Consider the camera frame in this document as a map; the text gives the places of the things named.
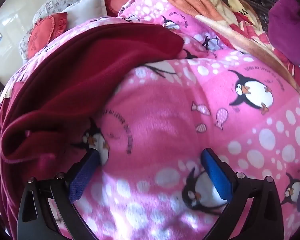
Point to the orange cartoon blanket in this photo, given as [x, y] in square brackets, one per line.
[238, 27]

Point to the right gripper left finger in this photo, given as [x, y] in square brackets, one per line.
[35, 218]

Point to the white pillow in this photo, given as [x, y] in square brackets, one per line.
[83, 11]

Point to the purple garment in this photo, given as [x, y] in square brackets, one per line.
[284, 29]

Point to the small red heart cushion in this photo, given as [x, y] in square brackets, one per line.
[46, 30]

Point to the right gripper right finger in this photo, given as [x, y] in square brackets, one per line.
[253, 209]

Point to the dark red garment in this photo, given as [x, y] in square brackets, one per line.
[60, 89]

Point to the pink penguin blanket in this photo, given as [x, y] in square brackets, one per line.
[162, 115]

